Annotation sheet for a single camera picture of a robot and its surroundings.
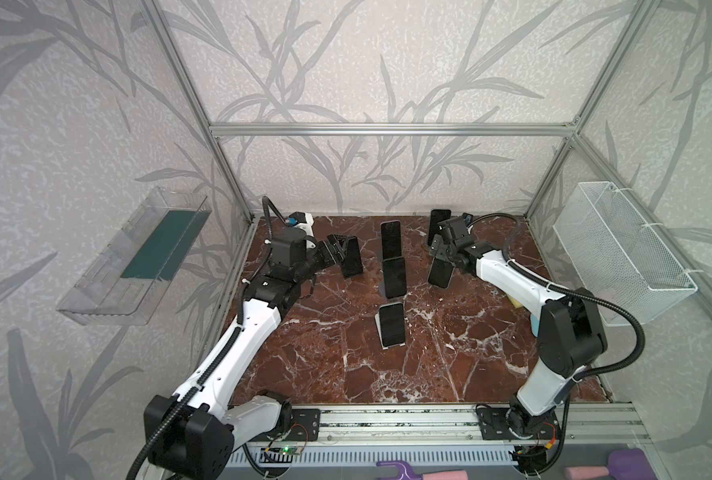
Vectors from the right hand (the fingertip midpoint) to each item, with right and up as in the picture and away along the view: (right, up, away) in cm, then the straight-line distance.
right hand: (449, 239), depth 93 cm
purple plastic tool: (-16, -54, -26) cm, 62 cm away
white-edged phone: (-2, -14, +5) cm, 15 cm away
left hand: (-31, +1, -18) cm, 36 cm away
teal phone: (-19, -23, -12) cm, 32 cm away
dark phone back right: (-2, +8, +9) cm, 13 cm away
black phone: (-31, -8, +9) cm, 33 cm away
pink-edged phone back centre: (-18, +1, +5) cm, 19 cm away
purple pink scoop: (+34, -52, -25) cm, 67 cm away
